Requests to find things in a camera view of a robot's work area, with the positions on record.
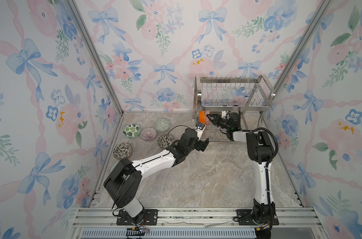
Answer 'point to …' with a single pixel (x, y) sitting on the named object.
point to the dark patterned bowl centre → (165, 141)
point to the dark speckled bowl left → (122, 151)
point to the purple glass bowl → (148, 134)
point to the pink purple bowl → (206, 118)
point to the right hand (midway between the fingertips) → (206, 115)
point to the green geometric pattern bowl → (161, 125)
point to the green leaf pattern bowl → (131, 131)
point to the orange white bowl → (202, 118)
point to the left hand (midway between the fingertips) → (202, 132)
